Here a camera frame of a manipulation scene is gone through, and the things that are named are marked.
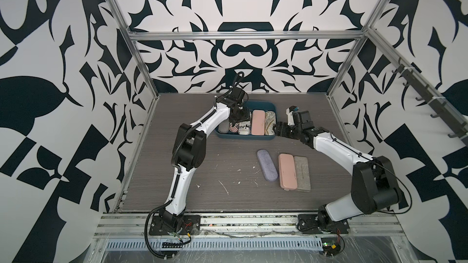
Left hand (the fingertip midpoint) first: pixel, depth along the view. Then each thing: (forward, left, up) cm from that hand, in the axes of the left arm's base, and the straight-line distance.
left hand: (246, 115), depth 97 cm
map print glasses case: (-2, -13, -3) cm, 14 cm away
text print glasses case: (-6, +1, -4) cm, 7 cm away
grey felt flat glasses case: (-32, -24, -7) cm, 40 cm away
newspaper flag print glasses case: (-4, +6, -6) cm, 9 cm away
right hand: (-8, -16, +2) cm, 18 cm away
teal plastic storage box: (+12, -14, -6) cm, 20 cm away
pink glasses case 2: (-33, -16, -5) cm, 37 cm away
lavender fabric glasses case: (-26, -9, -7) cm, 28 cm away
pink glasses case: (-2, -7, -4) cm, 8 cm away
